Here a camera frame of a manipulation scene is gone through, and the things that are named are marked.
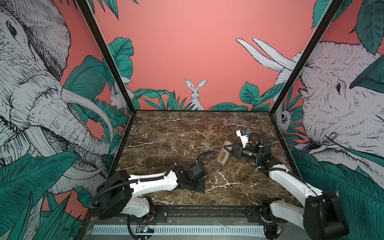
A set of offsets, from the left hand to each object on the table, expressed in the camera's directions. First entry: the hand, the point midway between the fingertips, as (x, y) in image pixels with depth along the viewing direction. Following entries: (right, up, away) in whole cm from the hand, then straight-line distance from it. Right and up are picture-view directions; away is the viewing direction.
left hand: (204, 186), depth 78 cm
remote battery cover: (+2, +19, +23) cm, 30 cm away
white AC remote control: (+11, +17, 0) cm, 20 cm away
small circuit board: (-29, -17, -8) cm, 34 cm away
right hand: (+10, +21, -2) cm, 24 cm away
